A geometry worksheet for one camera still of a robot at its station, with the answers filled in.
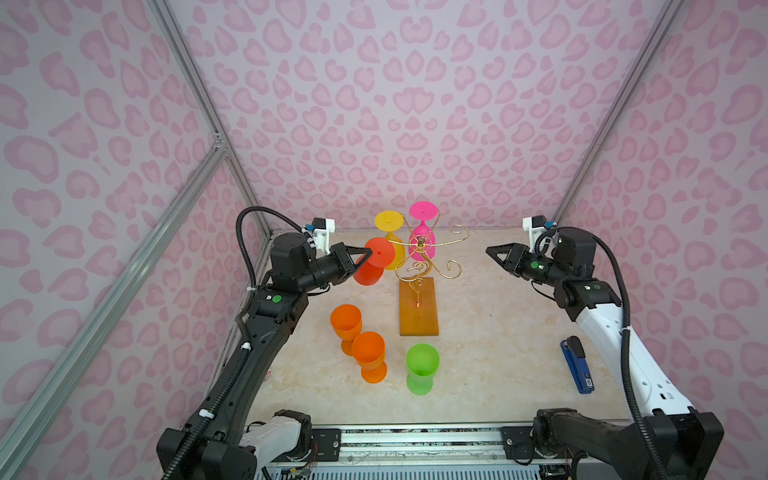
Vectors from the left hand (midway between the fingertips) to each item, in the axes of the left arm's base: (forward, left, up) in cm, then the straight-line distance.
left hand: (373, 247), depth 67 cm
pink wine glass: (+6, -12, -5) cm, 14 cm away
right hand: (+2, -28, -4) cm, 29 cm away
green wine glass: (-16, -11, -27) cm, 34 cm away
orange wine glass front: (-5, +9, -24) cm, 26 cm away
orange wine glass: (-13, +3, -28) cm, 31 cm away
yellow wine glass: (+12, -4, -3) cm, 13 cm away
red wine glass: (+4, +2, -14) cm, 15 cm away
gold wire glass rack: (+5, -10, -16) cm, 20 cm away
